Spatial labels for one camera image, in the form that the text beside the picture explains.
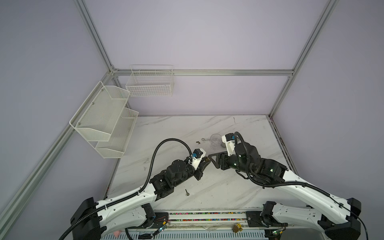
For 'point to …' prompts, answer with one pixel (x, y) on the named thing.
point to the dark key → (187, 193)
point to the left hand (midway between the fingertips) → (207, 159)
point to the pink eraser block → (117, 233)
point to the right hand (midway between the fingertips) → (211, 155)
